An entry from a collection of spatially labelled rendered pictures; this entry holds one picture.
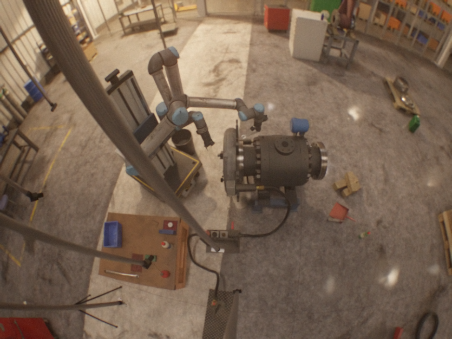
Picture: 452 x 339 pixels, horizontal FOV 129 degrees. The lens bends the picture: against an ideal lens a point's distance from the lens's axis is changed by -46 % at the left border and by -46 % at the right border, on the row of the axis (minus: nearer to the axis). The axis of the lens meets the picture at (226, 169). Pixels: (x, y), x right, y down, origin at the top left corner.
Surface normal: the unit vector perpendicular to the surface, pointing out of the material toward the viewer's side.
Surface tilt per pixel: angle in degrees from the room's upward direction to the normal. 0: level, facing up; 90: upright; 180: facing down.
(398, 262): 0
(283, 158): 25
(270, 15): 90
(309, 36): 90
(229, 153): 19
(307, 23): 90
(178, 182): 0
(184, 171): 0
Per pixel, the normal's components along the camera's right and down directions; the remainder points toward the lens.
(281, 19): 0.04, 0.87
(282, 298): -0.07, -0.49
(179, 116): 0.46, 0.72
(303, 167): -0.07, 0.29
